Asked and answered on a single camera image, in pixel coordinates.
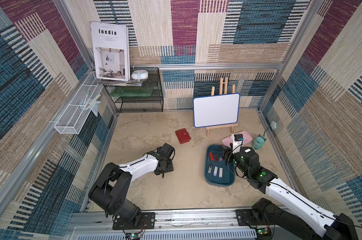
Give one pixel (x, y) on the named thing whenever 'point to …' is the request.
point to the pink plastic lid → (247, 138)
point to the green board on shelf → (136, 91)
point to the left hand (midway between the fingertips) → (168, 168)
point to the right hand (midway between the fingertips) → (225, 143)
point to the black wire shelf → (154, 103)
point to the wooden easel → (226, 83)
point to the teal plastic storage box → (217, 172)
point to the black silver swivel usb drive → (210, 169)
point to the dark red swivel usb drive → (216, 156)
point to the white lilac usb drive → (215, 171)
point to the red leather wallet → (183, 135)
